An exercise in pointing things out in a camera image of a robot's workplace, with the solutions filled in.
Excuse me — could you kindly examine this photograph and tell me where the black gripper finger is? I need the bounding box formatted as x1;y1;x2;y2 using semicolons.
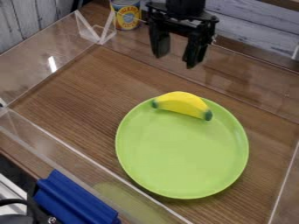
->
148;13;171;58
182;31;208;69

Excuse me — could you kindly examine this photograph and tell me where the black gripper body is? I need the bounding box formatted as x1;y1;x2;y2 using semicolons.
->
146;0;220;44

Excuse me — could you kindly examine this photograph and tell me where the yellow toy banana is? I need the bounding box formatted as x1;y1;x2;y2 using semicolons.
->
152;91;212;121

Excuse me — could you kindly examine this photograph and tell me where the green round plate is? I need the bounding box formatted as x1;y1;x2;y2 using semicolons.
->
115;100;250;200

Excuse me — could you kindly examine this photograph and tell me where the yellow blue labelled can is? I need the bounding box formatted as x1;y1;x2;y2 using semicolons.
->
110;0;142;31

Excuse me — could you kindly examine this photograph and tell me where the blue plastic clamp block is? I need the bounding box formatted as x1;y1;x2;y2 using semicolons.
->
34;170;122;224

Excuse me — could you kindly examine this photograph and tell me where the clear acrylic enclosure wall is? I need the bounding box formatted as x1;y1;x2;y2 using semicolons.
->
0;6;299;224

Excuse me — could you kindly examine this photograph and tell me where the black cable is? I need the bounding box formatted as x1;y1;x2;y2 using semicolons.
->
0;198;44;224

